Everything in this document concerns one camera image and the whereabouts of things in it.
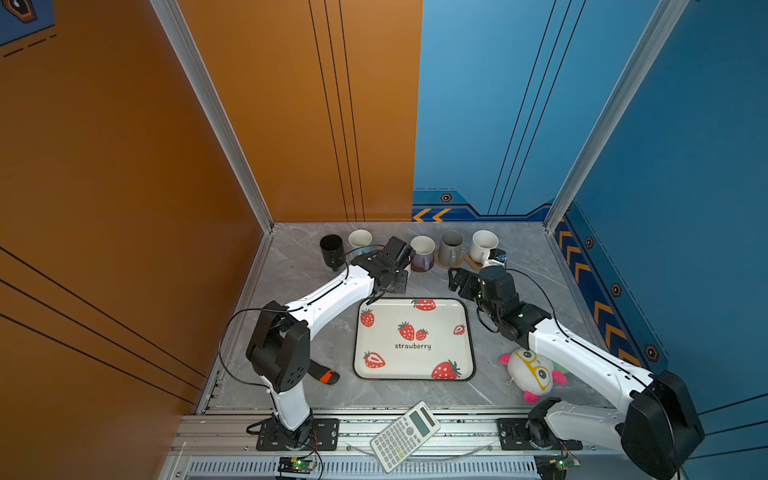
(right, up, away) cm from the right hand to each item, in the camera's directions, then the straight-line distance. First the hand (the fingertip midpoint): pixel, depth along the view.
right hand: (458, 275), depth 83 cm
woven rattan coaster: (-2, +4, +25) cm, 26 cm away
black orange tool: (-38, -27, 0) cm, 47 cm away
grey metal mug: (+1, +8, +17) cm, 18 cm away
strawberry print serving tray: (-12, -20, +7) cm, 24 cm away
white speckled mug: (+14, +10, +23) cm, 29 cm away
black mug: (-39, +7, +19) cm, 44 cm away
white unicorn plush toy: (+18, -25, -7) cm, 31 cm away
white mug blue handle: (-30, +10, +24) cm, 40 cm away
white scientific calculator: (-15, -38, -10) cm, 42 cm away
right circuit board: (+20, -45, -12) cm, 51 cm away
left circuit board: (-41, -45, -12) cm, 62 cm away
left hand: (-17, -1, +5) cm, 18 cm away
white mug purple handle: (-8, +4, +17) cm, 19 cm away
